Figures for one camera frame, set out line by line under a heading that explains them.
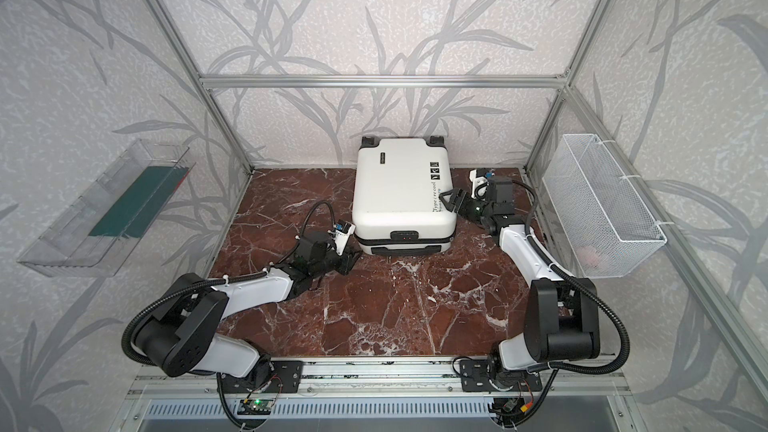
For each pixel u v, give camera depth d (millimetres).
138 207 623
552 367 487
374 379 752
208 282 494
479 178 800
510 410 751
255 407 715
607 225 611
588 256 734
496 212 680
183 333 434
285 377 736
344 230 792
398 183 886
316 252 693
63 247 587
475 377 726
